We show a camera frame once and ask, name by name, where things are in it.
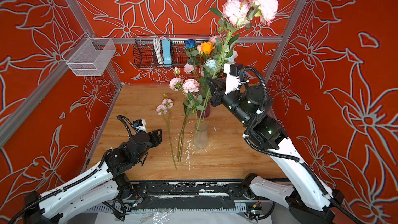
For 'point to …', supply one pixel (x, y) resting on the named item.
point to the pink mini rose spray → (187, 114)
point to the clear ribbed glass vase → (201, 134)
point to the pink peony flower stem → (190, 69)
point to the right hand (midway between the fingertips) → (205, 78)
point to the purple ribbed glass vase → (205, 113)
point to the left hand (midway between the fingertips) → (158, 131)
